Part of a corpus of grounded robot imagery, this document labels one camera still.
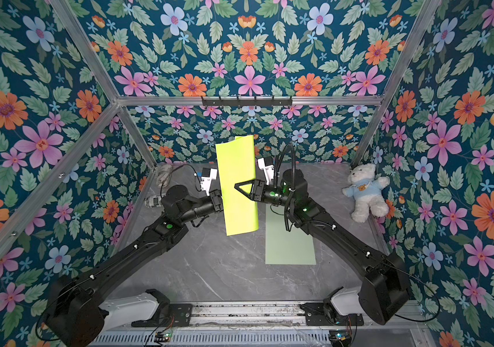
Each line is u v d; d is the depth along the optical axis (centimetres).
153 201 101
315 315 73
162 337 72
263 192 61
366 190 99
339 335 73
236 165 66
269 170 65
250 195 63
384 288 40
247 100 93
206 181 65
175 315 74
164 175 111
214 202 61
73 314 39
